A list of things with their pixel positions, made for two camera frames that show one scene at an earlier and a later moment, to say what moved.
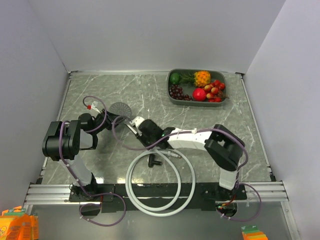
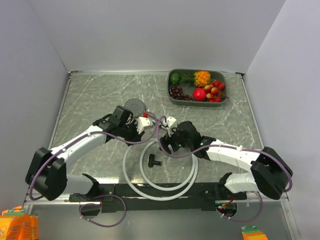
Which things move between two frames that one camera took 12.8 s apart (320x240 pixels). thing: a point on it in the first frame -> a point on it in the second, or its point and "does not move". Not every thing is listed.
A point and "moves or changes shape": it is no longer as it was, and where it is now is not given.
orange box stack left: [16, 224] does not move
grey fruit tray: [219, 75] does not move
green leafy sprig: [188, 79] does not move
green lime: [174, 78] does not move
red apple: [199, 94] does not move
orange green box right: [251, 232] does not move
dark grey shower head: [121, 109] moves or changes shape
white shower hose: [151, 211] -> [195, 161]
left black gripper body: [107, 124] -> [129, 132]
